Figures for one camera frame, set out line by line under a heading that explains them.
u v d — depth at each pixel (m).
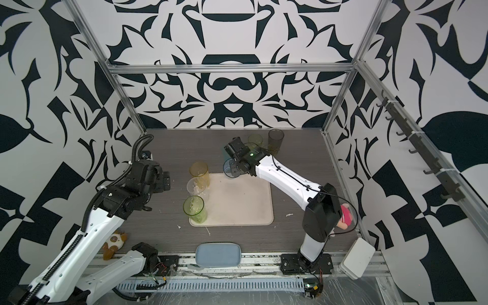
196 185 0.87
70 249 0.40
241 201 0.92
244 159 0.56
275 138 0.99
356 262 0.72
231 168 0.74
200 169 0.87
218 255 0.74
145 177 0.53
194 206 0.86
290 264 0.74
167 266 0.74
